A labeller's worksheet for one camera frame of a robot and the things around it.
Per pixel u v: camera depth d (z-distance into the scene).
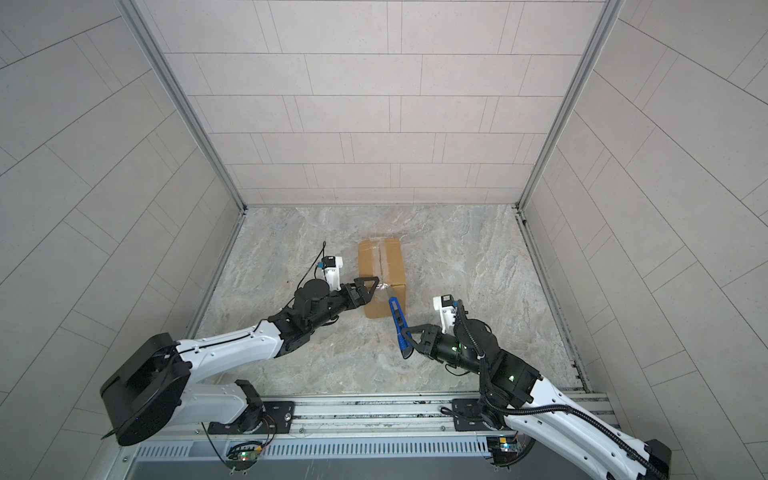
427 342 0.60
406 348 0.65
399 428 0.71
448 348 0.61
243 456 0.64
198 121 0.92
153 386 0.41
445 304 0.66
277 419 0.70
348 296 0.69
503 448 0.68
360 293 0.69
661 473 0.42
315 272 0.71
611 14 0.71
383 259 0.83
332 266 0.72
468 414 0.72
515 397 0.51
